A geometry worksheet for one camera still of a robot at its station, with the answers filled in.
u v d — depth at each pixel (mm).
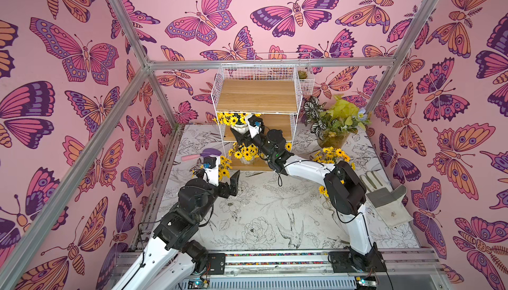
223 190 601
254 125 698
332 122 962
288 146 895
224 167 900
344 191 532
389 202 876
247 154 897
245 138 745
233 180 611
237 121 726
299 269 731
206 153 1065
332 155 898
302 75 922
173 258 472
